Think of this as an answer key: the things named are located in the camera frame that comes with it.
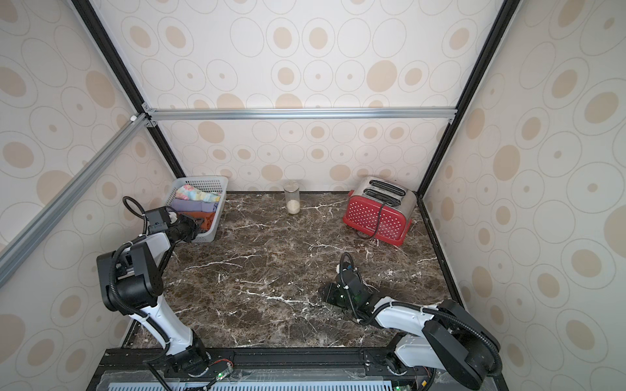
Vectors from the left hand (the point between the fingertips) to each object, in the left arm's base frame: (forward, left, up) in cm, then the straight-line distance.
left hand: (209, 213), depth 96 cm
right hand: (-26, -47, -10) cm, 54 cm away
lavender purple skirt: (+8, +11, -4) cm, 14 cm away
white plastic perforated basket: (+22, +4, -5) cm, 23 cm away
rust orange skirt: (-1, +1, -1) cm, 2 cm away
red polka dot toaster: (-1, -67, +5) cm, 67 cm away
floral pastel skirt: (+16, +16, -4) cm, 23 cm away
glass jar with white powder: (+11, -32, -2) cm, 34 cm away
